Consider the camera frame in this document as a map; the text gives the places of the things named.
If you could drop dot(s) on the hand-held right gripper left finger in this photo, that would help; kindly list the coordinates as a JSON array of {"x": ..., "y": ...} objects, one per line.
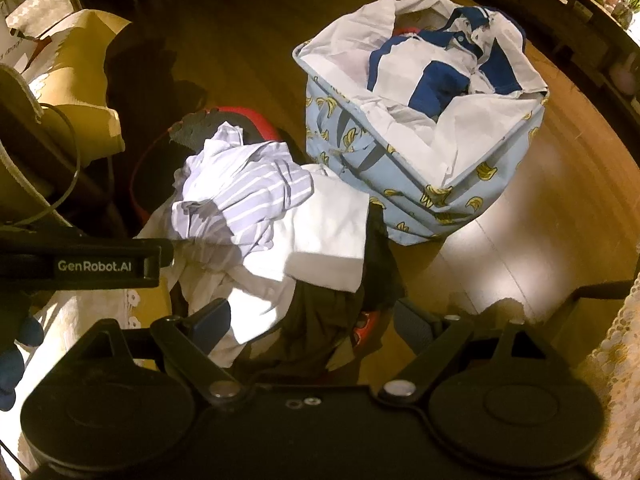
[{"x": 214, "y": 317}]

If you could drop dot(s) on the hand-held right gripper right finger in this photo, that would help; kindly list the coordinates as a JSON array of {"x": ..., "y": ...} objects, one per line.
[{"x": 414, "y": 327}]

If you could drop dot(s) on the white lavender striped shirt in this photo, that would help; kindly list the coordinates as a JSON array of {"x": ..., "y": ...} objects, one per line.
[{"x": 240, "y": 195}]

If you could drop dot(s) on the white garment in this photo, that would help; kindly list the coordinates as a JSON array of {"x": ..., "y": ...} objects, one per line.
[{"x": 325, "y": 230}]

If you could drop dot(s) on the red laundry basket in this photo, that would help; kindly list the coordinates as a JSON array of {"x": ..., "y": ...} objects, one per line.
[{"x": 257, "y": 121}]

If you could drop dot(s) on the person's left hand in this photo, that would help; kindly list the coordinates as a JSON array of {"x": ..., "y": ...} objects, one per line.
[{"x": 27, "y": 330}]

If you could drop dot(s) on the dark brown garment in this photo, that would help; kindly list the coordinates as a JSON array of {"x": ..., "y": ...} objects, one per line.
[{"x": 320, "y": 320}]

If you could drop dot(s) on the blue banana print fabric basket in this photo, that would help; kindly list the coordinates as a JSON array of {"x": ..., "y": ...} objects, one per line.
[{"x": 400, "y": 195}]

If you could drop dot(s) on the beige curved chair back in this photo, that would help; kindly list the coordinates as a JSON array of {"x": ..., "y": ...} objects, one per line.
[{"x": 20, "y": 125}]

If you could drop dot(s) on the dark grey cloth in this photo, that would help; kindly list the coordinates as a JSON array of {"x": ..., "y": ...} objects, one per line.
[{"x": 195, "y": 125}]

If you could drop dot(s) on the yellow chair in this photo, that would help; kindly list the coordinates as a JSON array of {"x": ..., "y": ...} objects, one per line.
[{"x": 75, "y": 70}]

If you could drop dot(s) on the lace tablecloth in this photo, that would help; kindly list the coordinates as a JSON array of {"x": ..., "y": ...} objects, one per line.
[{"x": 615, "y": 360}]

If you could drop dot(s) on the blue white polo shirt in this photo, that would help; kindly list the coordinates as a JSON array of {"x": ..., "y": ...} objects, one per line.
[{"x": 440, "y": 85}]

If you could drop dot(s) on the white patterned box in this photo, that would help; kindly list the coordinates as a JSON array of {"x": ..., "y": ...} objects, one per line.
[{"x": 35, "y": 15}]

